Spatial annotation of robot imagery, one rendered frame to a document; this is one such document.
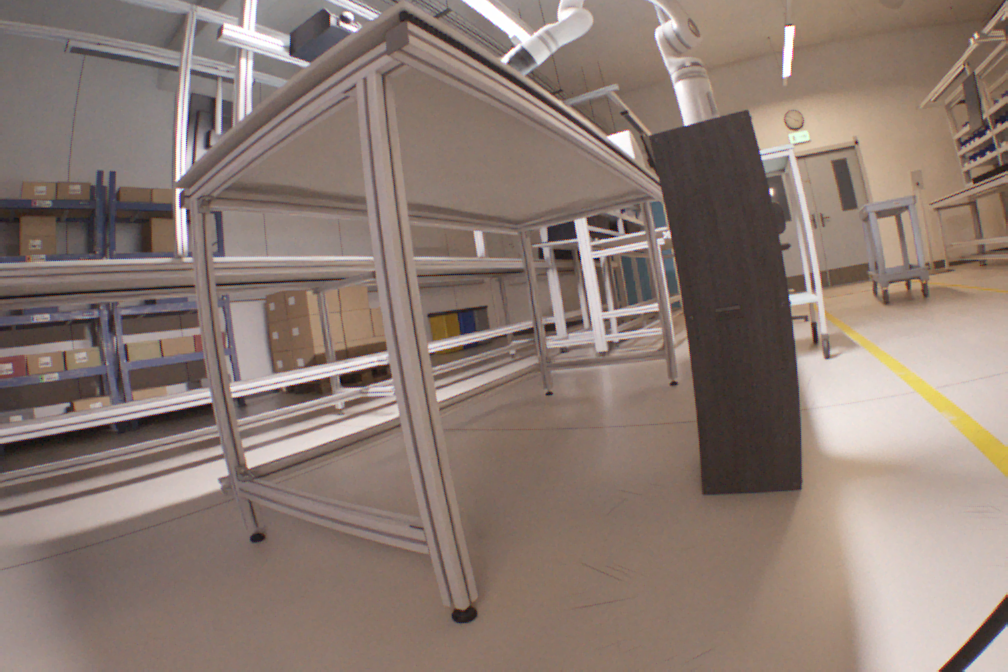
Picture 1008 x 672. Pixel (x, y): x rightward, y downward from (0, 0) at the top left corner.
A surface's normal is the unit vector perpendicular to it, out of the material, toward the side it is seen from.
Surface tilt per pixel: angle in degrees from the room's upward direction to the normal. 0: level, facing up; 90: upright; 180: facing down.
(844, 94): 90
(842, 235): 90
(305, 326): 90
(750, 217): 90
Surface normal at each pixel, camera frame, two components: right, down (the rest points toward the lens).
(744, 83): -0.51, 0.06
